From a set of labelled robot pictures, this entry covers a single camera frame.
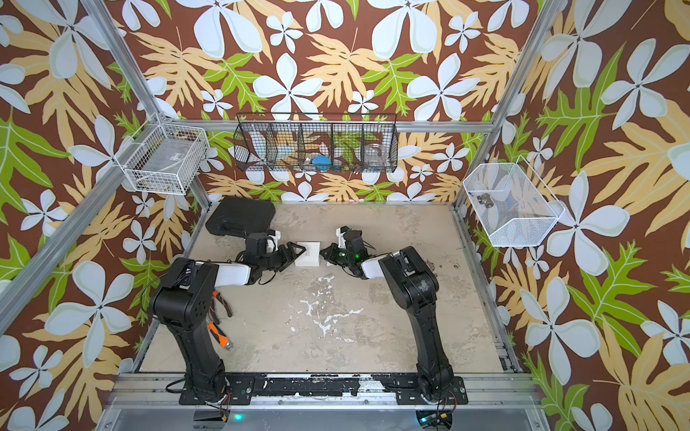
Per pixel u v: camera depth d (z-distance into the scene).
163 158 0.86
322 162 0.95
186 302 0.51
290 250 0.90
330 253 0.91
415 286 0.58
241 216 1.08
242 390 0.74
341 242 0.94
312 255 0.99
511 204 0.83
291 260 0.89
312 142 0.97
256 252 0.79
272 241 0.82
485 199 0.86
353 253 0.84
